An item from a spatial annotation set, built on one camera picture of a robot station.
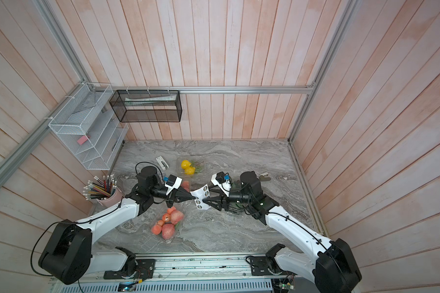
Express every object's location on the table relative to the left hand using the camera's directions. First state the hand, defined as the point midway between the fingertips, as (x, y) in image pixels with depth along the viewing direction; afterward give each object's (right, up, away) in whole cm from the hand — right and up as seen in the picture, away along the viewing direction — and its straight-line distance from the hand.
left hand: (194, 198), depth 71 cm
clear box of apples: (-14, -14, +11) cm, 22 cm away
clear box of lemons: (-2, +13, +33) cm, 35 cm away
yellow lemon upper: (-9, +13, +31) cm, 34 cm away
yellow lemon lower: (-6, +9, +29) cm, 31 cm away
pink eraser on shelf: (-53, +25, +11) cm, 59 cm away
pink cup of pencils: (-44, 0, +14) cm, 46 cm away
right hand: (+5, +2, +1) cm, 5 cm away
